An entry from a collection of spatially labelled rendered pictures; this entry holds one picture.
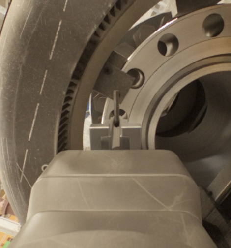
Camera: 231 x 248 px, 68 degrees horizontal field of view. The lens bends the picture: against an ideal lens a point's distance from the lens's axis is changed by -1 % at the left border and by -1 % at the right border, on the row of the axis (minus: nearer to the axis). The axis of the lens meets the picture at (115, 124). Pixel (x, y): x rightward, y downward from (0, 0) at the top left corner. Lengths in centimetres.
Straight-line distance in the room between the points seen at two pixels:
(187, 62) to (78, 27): 20
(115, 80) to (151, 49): 8
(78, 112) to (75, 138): 4
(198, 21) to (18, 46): 27
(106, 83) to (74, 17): 14
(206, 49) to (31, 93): 28
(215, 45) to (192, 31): 4
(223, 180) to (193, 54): 22
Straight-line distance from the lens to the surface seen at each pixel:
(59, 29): 20
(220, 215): 33
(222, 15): 37
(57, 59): 20
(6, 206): 467
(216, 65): 36
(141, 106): 32
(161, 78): 32
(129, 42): 57
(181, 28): 34
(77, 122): 27
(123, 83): 31
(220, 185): 36
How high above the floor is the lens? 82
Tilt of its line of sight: 6 degrees down
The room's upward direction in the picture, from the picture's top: 66 degrees counter-clockwise
